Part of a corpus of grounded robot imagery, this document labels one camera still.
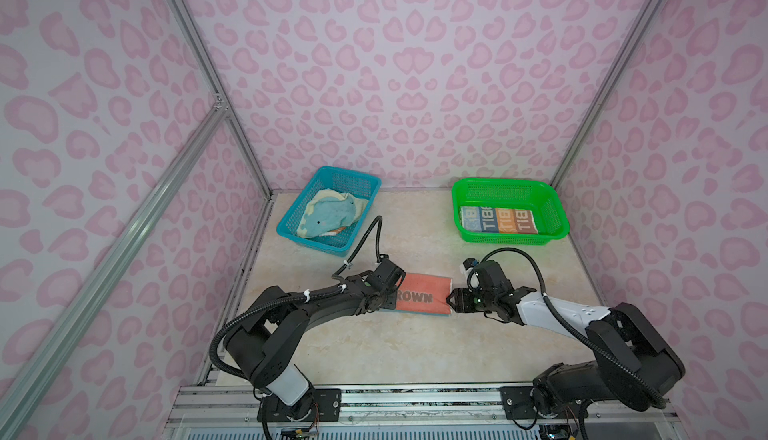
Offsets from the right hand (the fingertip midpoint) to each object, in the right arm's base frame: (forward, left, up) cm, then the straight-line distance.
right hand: (453, 296), depth 89 cm
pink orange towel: (+2, +8, -2) cm, 9 cm away
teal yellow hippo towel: (+30, +42, +3) cm, 51 cm away
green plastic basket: (+39, -34, +2) cm, 52 cm away
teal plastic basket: (+46, +35, +1) cm, 58 cm away
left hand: (0, +18, 0) cm, 18 cm away
